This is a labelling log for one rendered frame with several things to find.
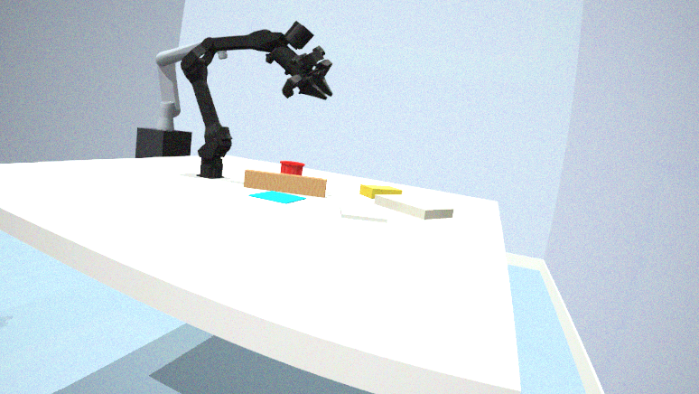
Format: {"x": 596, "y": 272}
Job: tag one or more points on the tan wooden plank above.
{"x": 291, "y": 183}

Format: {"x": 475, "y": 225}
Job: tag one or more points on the yellow block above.
{"x": 372, "y": 190}

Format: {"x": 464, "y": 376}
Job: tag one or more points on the red cup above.
{"x": 290, "y": 167}

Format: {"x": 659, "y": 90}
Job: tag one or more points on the cream flat box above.
{"x": 414, "y": 207}

